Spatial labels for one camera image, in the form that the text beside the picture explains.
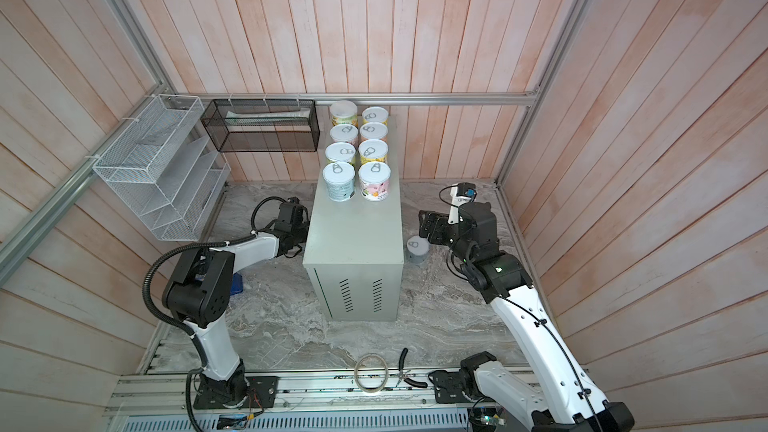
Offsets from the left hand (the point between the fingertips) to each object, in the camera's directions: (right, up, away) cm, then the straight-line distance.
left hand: (311, 231), depth 100 cm
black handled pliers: (+29, -36, -24) cm, 52 cm away
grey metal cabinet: (+18, -3, -41) cm, 45 cm away
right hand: (+37, +6, -28) cm, 47 cm away
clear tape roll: (+17, -36, -24) cm, 47 cm away
